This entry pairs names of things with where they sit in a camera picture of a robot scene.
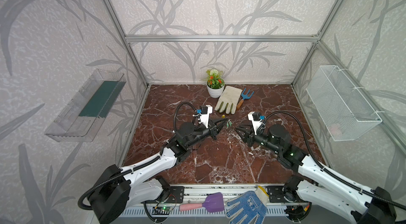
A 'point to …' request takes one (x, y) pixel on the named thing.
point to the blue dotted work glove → (245, 208)
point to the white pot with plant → (215, 83)
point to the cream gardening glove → (228, 100)
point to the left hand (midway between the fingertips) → (229, 118)
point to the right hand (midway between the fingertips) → (237, 122)
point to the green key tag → (229, 122)
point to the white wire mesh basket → (345, 112)
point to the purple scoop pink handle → (214, 203)
